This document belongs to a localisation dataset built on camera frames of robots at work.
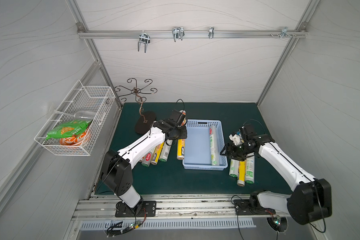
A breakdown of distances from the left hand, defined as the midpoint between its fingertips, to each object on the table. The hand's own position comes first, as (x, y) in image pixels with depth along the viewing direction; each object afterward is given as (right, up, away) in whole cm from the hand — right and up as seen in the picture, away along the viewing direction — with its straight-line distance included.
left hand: (185, 134), depth 83 cm
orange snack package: (-47, 0, -21) cm, 52 cm away
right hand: (+23, -11, -2) cm, 25 cm away
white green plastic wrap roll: (+19, -8, +10) cm, 23 cm away
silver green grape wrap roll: (-22, -15, +3) cm, 27 cm away
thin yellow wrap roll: (-2, -4, -5) cm, 7 cm away
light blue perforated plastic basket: (+8, -12, +10) cm, 17 cm away
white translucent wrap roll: (-12, -11, +7) cm, 17 cm away
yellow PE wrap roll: (-17, -13, +7) cm, 23 cm away
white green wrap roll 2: (+37, -19, 0) cm, 42 cm away
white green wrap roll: (+28, -19, 0) cm, 34 cm away
